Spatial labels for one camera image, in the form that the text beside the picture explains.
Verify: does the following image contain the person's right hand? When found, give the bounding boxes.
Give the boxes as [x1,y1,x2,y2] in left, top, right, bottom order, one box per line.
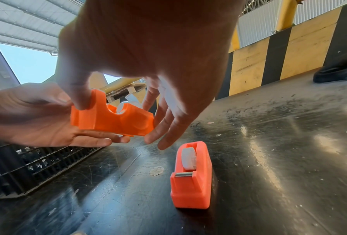
[58,0,246,151]

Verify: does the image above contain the person's left hand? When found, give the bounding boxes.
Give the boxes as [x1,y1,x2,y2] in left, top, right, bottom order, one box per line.
[0,82,132,148]

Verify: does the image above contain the white plastic spool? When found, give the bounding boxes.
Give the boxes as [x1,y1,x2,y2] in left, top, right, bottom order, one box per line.
[115,93,145,115]
[181,147,198,172]

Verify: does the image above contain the red orange plastic part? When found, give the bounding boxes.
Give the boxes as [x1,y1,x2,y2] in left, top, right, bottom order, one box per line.
[170,141,213,210]
[70,89,155,137]

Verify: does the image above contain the black plastic crate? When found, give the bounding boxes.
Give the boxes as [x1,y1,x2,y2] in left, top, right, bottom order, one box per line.
[0,137,105,200]

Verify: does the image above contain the yellow steel column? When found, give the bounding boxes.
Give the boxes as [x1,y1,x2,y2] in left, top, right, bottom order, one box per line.
[275,0,304,33]
[228,24,241,54]

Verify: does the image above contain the yellow black striped barrier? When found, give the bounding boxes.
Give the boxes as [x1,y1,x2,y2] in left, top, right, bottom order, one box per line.
[214,0,347,101]

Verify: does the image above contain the black baseball cap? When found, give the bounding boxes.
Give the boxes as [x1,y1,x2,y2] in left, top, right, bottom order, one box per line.
[313,49,347,83]

